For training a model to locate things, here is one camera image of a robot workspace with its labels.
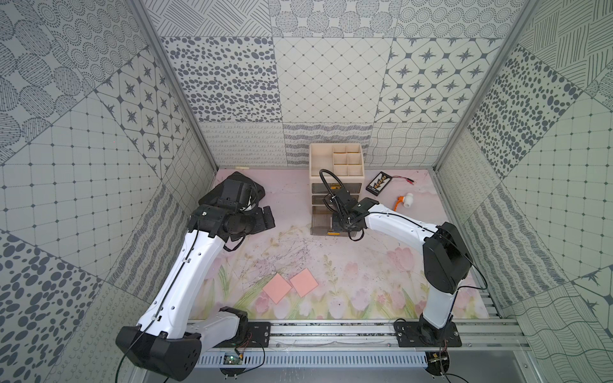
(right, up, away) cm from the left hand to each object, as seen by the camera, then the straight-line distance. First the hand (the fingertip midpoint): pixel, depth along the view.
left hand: (268, 223), depth 72 cm
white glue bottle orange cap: (+56, +5, +34) cm, 66 cm away
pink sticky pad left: (+1, -25, +12) cm, 28 cm away
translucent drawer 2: (+17, -5, +28) cm, 34 cm away
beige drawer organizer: (+21, +19, +14) cm, 31 cm away
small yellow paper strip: (-24, +22, +50) cm, 60 cm away
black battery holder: (+46, +13, +42) cm, 63 cm away
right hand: (+25, -4, +18) cm, 31 cm away
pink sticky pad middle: (+10, -23, +12) cm, 28 cm away
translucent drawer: (+28, +11, +16) cm, 34 cm away
